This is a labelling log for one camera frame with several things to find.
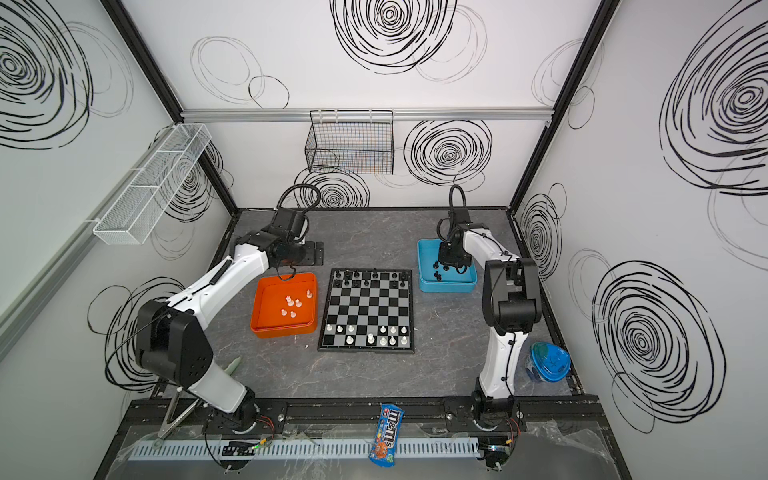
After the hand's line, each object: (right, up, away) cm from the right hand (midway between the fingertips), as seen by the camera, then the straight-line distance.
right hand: (445, 259), depth 99 cm
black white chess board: (-25, -15, -8) cm, 30 cm away
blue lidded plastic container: (+22, -24, -25) cm, 41 cm away
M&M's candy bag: (-20, -42, -31) cm, 56 cm away
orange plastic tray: (-51, -14, -8) cm, 54 cm away
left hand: (-42, +3, -11) cm, 43 cm away
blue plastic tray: (-2, -6, 0) cm, 7 cm away
